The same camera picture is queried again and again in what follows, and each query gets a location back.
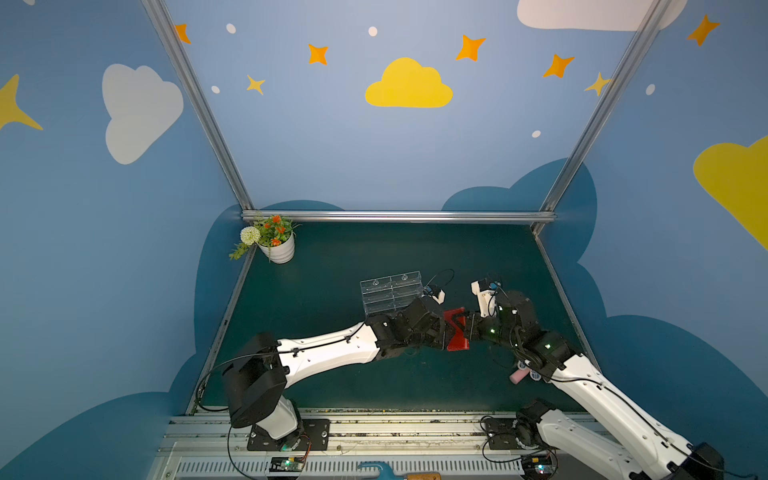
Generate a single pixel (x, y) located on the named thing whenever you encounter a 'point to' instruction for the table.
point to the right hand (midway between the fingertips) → (458, 314)
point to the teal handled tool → (385, 469)
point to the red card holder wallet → (459, 342)
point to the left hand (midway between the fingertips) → (457, 332)
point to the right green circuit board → (538, 464)
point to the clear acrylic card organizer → (384, 293)
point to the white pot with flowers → (274, 236)
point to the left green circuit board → (287, 464)
